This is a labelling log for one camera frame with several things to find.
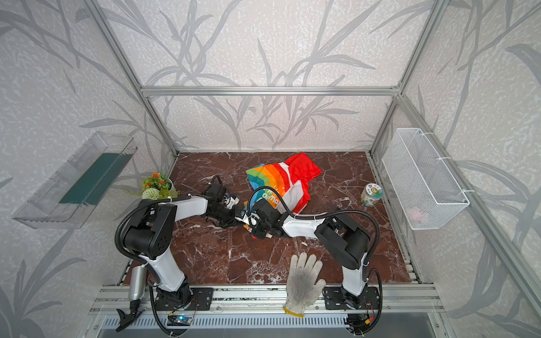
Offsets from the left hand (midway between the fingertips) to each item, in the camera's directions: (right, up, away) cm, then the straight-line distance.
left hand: (247, 215), depth 92 cm
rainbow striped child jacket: (+20, +16, +10) cm, 27 cm away
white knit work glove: (+23, -22, -17) cm, 37 cm away
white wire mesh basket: (+59, +13, -31) cm, 68 cm away
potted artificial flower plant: (-38, +13, -4) cm, 40 cm away
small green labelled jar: (+56, +9, +1) cm, 57 cm away
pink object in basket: (+62, +4, -20) cm, 65 cm away
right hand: (+2, 0, -2) cm, 3 cm away
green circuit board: (-19, -31, -22) cm, 43 cm away
